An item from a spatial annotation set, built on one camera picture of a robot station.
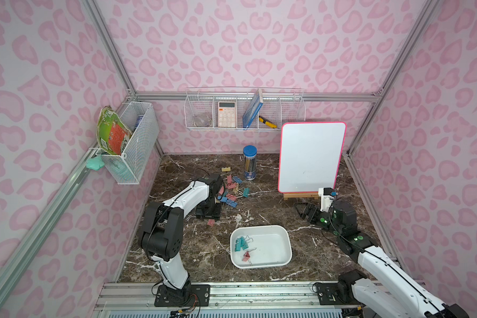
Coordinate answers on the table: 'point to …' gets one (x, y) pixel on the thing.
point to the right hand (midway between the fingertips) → (298, 205)
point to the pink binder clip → (246, 256)
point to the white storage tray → (260, 246)
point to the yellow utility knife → (267, 122)
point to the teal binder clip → (240, 242)
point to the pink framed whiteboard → (310, 155)
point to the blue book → (253, 110)
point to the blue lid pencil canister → (250, 152)
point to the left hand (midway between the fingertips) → (210, 215)
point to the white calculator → (226, 114)
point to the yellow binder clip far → (228, 169)
